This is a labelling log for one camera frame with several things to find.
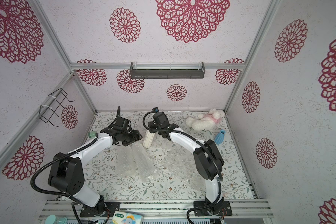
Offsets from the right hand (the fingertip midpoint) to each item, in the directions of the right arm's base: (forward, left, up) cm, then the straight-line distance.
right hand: (150, 122), depth 90 cm
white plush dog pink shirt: (+8, -38, -8) cm, 40 cm away
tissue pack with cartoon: (-50, +10, -12) cm, 53 cm away
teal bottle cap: (-53, +39, -7) cm, 66 cm away
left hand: (-9, +7, -6) cm, 13 cm away
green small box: (+1, +45, -15) cm, 48 cm away
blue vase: (-3, -46, -13) cm, 48 cm away
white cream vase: (-7, +1, -9) cm, 11 cm away
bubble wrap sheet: (-21, +11, -11) cm, 26 cm away
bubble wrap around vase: (-23, -2, -13) cm, 26 cm away
